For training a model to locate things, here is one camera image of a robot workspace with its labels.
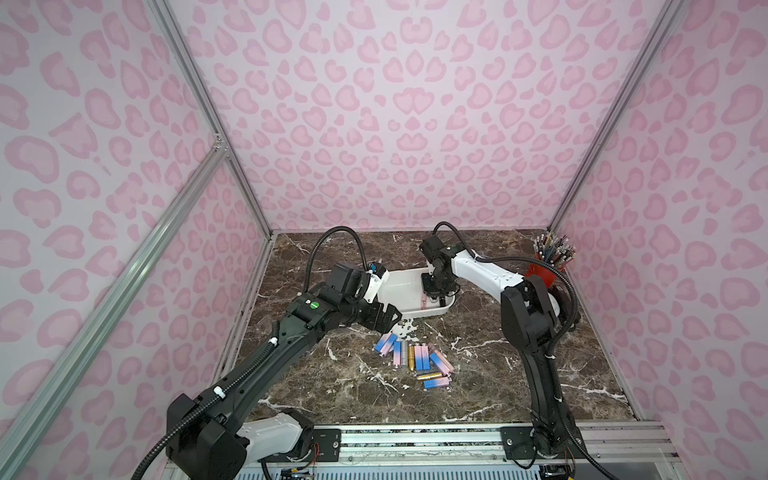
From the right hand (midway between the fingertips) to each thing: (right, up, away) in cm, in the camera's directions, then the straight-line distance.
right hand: (432, 291), depth 99 cm
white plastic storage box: (-9, 0, +1) cm, 9 cm away
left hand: (-14, -2, -23) cm, 27 cm away
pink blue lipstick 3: (-5, -18, -13) cm, 22 cm away
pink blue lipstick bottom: (-1, -23, -17) cm, 29 cm away
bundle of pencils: (+37, +14, -7) cm, 40 cm away
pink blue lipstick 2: (-11, -16, -11) cm, 23 cm away
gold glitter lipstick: (-8, -17, -13) cm, 23 cm away
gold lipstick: (-3, -22, -15) cm, 27 cm away
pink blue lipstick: (-15, -14, -10) cm, 23 cm away
